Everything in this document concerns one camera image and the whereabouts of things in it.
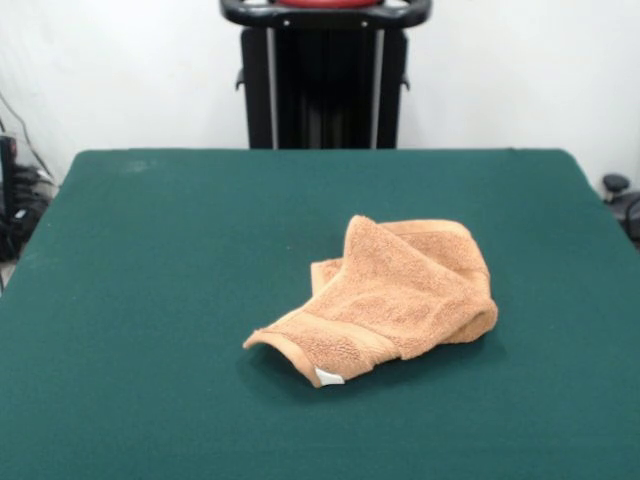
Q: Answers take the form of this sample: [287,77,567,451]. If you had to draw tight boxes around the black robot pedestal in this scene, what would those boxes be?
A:
[218,0,431,150]

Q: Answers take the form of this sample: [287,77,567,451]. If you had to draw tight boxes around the dark green table cloth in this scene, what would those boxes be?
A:
[0,147,640,480]

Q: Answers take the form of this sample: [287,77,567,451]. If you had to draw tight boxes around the orange terry towel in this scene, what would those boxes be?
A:
[242,214,500,389]

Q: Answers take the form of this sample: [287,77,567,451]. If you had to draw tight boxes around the black equipment with cables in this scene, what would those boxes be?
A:
[0,92,60,291]

